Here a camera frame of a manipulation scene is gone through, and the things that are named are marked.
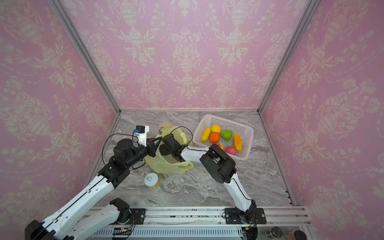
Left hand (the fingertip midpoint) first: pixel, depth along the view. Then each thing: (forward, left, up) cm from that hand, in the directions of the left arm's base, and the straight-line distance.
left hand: (162, 139), depth 72 cm
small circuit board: (-34, +19, -30) cm, 49 cm away
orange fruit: (+16, -29, -20) cm, 38 cm away
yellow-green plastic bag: (-10, -2, -7) cm, 12 cm away
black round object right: (-35, -60, -15) cm, 71 cm away
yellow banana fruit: (+19, -23, -21) cm, 36 cm away
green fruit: (+18, -37, -20) cm, 46 cm away
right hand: (+12, +3, -22) cm, 25 cm away
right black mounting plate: (-28, -35, -25) cm, 51 cm away
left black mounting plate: (-29, +12, -26) cm, 40 cm away
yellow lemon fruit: (+24, -30, -20) cm, 43 cm away
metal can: (-35, -49, -15) cm, 62 cm away
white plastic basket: (+25, -20, -16) cm, 36 cm away
